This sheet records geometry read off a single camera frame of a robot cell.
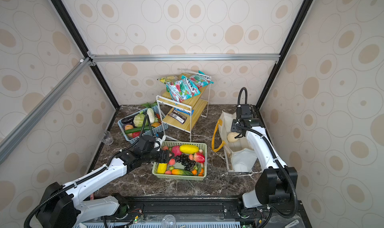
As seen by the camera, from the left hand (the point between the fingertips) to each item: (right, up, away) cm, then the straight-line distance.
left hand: (173, 152), depth 79 cm
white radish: (-18, +21, +22) cm, 36 cm away
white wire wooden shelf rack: (+4, +24, -5) cm, 25 cm away
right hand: (+38, +14, +5) cm, 41 cm away
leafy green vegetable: (-22, +28, +30) cm, 47 cm away
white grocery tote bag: (+35, -1, -3) cm, 35 cm away
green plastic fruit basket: (+13, -1, +10) cm, 16 cm away
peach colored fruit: (-33, +13, +20) cm, 41 cm away
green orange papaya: (+2, -11, +3) cm, 12 cm away
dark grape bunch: (+6, -6, +8) cm, 12 cm away
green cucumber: (-24, +11, +16) cm, 31 cm away
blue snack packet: (+6, +22, -5) cm, 23 cm away
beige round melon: (+35, +6, +17) cm, 39 cm away
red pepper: (-27, +8, +17) cm, 33 cm away
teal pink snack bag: (+15, +40, +5) cm, 44 cm away
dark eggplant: (-34, +17, +21) cm, 44 cm away
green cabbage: (-25, +18, +18) cm, 36 cm away
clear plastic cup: (-49, +5, +22) cm, 54 cm away
